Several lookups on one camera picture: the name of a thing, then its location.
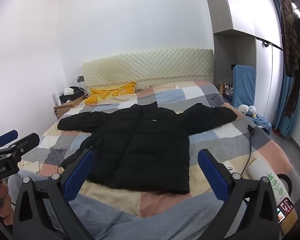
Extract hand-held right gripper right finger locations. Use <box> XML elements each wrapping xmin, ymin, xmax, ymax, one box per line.
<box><xmin>197</xmin><ymin>149</ymin><xmax>288</xmax><ymax>240</ymax></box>

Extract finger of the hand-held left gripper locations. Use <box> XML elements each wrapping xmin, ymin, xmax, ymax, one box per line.
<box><xmin>0</xmin><ymin>129</ymin><xmax>19</xmax><ymax>153</ymax></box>
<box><xmin>0</xmin><ymin>132</ymin><xmax>40</xmax><ymax>163</ymax></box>

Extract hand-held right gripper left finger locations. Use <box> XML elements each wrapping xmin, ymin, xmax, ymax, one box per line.
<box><xmin>12</xmin><ymin>149</ymin><xmax>95</xmax><ymax>240</ymax></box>

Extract black puffer jacket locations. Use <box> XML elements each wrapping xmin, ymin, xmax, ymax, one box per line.
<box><xmin>57</xmin><ymin>102</ymin><xmax>238</xmax><ymax>194</ymax></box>

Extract person's left hand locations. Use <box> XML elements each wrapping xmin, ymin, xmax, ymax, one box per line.
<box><xmin>0</xmin><ymin>183</ymin><xmax>14</xmax><ymax>227</ymax></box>

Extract checkered pastel bedspread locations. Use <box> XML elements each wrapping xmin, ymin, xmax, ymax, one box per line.
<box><xmin>19</xmin><ymin>81</ymin><xmax>300</xmax><ymax>218</ymax></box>

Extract wooden nightstand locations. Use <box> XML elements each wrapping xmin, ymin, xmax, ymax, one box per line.
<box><xmin>54</xmin><ymin>94</ymin><xmax>87</xmax><ymax>119</ymax></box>

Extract white roll with green writing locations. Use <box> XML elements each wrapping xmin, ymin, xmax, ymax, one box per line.
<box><xmin>247</xmin><ymin>159</ymin><xmax>298</xmax><ymax>235</ymax></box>

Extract white bottle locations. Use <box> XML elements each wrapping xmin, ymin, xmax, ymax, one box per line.
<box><xmin>52</xmin><ymin>90</ymin><xmax>62</xmax><ymax>106</ymax></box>

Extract black bag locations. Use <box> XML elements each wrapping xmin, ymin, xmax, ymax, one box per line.
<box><xmin>59</xmin><ymin>86</ymin><xmax>85</xmax><ymax>103</ymax></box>

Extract person's blue jeans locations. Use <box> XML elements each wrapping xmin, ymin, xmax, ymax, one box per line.
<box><xmin>7</xmin><ymin>172</ymin><xmax>230</xmax><ymax>240</ymax></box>

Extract blue denim cloth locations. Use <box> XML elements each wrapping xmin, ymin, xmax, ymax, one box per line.
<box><xmin>252</xmin><ymin>114</ymin><xmax>272</xmax><ymax>131</ymax></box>

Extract smartphone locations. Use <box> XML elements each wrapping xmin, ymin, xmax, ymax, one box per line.
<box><xmin>276</xmin><ymin>197</ymin><xmax>295</xmax><ymax>224</ymax></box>

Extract yellow cloth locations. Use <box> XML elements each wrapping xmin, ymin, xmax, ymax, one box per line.
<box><xmin>84</xmin><ymin>81</ymin><xmax>137</xmax><ymax>104</ymax></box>

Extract group of cosmetic bottles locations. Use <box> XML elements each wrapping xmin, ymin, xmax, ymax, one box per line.
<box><xmin>219</xmin><ymin>81</ymin><xmax>233</xmax><ymax>95</ymax></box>

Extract blue chair cover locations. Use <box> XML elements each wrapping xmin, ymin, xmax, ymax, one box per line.
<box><xmin>233</xmin><ymin>64</ymin><xmax>256</xmax><ymax>108</ymax></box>

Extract blue curtain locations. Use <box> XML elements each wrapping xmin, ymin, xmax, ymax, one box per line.
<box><xmin>272</xmin><ymin>0</ymin><xmax>300</xmax><ymax>138</ymax></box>

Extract cream quilted headboard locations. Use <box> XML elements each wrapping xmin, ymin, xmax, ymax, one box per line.
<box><xmin>82</xmin><ymin>49</ymin><xmax>214</xmax><ymax>97</ymax></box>

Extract brown patterned hanging coat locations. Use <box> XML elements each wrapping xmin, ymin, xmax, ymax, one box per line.
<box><xmin>280</xmin><ymin>0</ymin><xmax>300</xmax><ymax>118</ymax></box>

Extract grey and white wardrobe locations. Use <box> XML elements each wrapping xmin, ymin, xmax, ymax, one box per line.
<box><xmin>201</xmin><ymin>0</ymin><xmax>283</xmax><ymax>130</ymax></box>

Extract black charger with cable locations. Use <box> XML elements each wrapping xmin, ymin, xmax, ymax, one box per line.
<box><xmin>240</xmin><ymin>124</ymin><xmax>256</xmax><ymax>177</ymax></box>

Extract black cable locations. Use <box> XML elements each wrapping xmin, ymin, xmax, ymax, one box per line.
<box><xmin>210</xmin><ymin>94</ymin><xmax>230</xmax><ymax>104</ymax></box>

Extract black clothes rail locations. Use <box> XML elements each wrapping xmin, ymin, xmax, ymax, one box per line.
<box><xmin>256</xmin><ymin>37</ymin><xmax>284</xmax><ymax>51</ymax></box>

